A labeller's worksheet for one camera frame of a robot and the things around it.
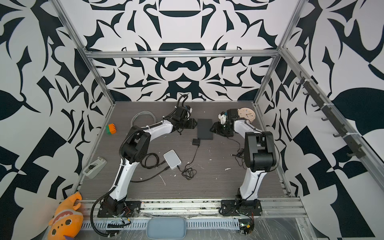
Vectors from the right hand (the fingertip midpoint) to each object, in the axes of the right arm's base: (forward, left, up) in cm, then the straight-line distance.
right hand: (215, 128), depth 96 cm
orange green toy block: (+4, +70, -3) cm, 70 cm away
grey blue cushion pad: (-51, +26, -3) cm, 57 cm away
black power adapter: (-14, -15, -8) cm, 22 cm away
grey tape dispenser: (-25, +69, -1) cm, 74 cm away
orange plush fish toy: (-49, +67, +4) cm, 83 cm away
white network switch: (-17, +27, -5) cm, 32 cm away
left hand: (+7, +11, 0) cm, 13 cm away
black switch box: (+1, +6, -5) cm, 8 cm away
